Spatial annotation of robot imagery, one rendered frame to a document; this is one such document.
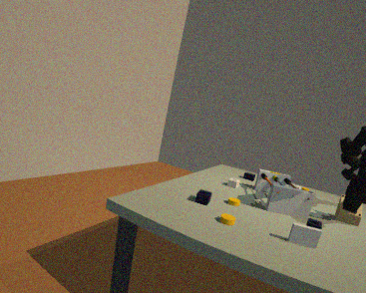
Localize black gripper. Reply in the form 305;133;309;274
341;149;365;180

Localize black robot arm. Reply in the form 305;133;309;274
340;126;366;214

